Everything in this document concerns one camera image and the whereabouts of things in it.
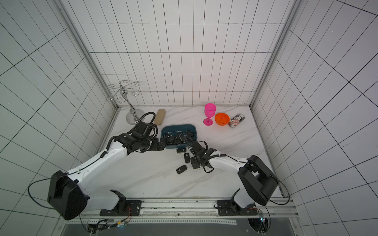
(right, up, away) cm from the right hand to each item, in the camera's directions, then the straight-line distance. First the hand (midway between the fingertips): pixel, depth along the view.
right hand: (195, 159), depth 90 cm
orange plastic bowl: (+20, +25, +17) cm, 36 cm away
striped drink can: (+31, +24, +17) cm, 42 cm away
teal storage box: (-21, +18, +11) cm, 30 cm away
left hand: (-22, +9, -9) cm, 25 cm away
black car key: (-5, +1, +1) cm, 6 cm away
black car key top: (-9, +5, +3) cm, 11 cm away
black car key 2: (-9, -5, -4) cm, 11 cm away
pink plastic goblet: (+10, +31, +8) cm, 34 cm away
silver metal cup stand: (-47, +27, +21) cm, 58 cm away
